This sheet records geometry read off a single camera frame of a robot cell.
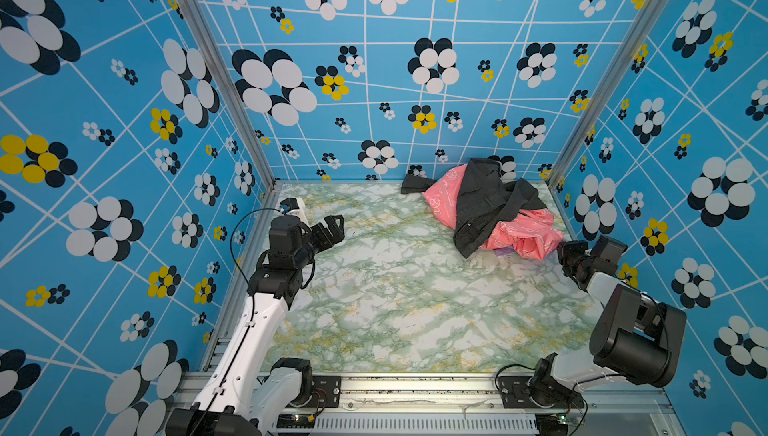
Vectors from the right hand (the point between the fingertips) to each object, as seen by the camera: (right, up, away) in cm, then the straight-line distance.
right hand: (560, 242), depth 91 cm
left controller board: (-76, -41, -19) cm, 89 cm away
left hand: (-68, +7, -15) cm, 70 cm away
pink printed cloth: (-11, +3, -5) cm, 12 cm away
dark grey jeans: (-21, +14, +10) cm, 27 cm away
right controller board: (-14, -42, -20) cm, 48 cm away
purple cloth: (-15, -3, +7) cm, 16 cm away
